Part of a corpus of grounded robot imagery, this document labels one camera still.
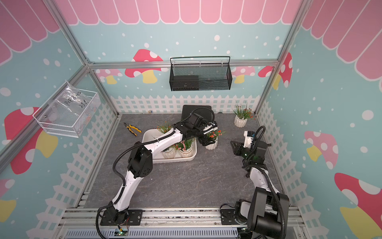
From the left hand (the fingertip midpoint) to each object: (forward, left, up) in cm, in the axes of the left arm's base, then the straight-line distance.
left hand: (210, 137), depth 92 cm
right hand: (-5, -12, +3) cm, 14 cm away
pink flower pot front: (-8, +25, -4) cm, 26 cm away
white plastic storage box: (+7, +41, -8) cm, 42 cm away
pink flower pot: (-9, +15, +1) cm, 17 cm away
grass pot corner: (+21, -24, -1) cm, 32 cm away
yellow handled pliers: (+17, +60, -12) cm, 63 cm away
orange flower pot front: (+7, +29, -1) cm, 30 cm away
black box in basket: (+22, +16, +24) cm, 36 cm away
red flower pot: (-3, -1, +6) cm, 7 cm away
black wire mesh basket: (+35, +8, +23) cm, 42 cm away
